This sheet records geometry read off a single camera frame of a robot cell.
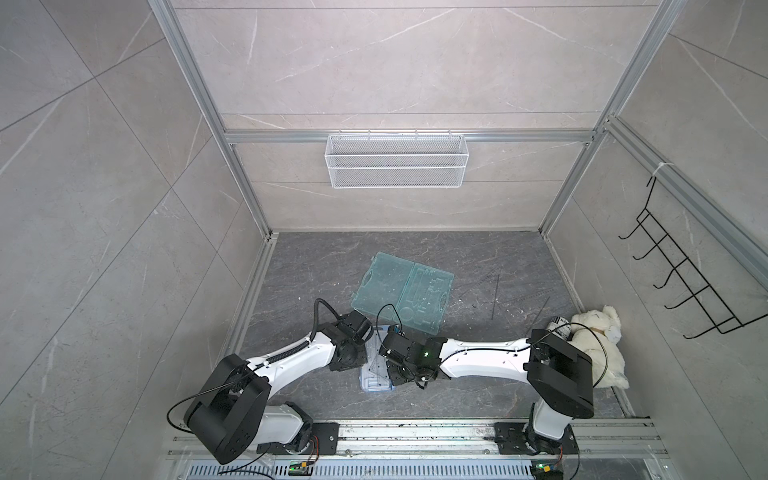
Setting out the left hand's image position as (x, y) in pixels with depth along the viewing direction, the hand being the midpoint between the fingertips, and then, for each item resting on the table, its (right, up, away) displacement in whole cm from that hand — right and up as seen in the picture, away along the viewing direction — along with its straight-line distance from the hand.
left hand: (361, 355), depth 87 cm
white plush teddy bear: (+68, +8, -4) cm, 69 cm away
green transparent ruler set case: (+18, +17, +14) cm, 28 cm away
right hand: (+10, -4, -4) cm, 11 cm away
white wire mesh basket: (+11, +62, +14) cm, 65 cm away
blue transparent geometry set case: (+5, -4, -5) cm, 8 cm away
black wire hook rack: (+76, +17, -27) cm, 83 cm away
